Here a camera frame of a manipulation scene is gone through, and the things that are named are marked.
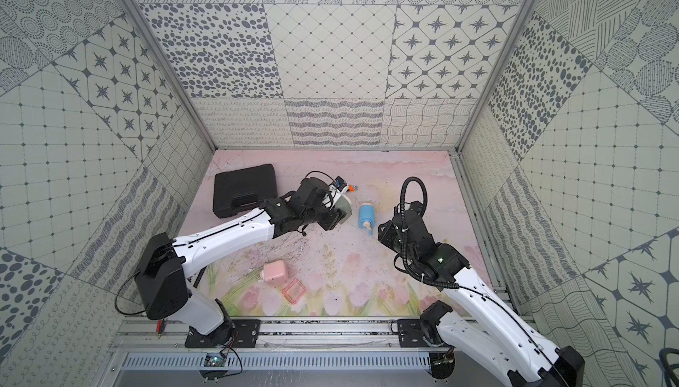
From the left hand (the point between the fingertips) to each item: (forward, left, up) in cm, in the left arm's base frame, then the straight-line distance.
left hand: (346, 211), depth 79 cm
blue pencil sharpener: (+5, -7, -12) cm, 15 cm away
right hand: (-5, -11, -2) cm, 12 cm away
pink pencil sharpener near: (-15, +22, -11) cm, 28 cm away
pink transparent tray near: (-18, +16, -19) cm, 31 cm away
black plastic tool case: (+21, +44, -18) cm, 52 cm away
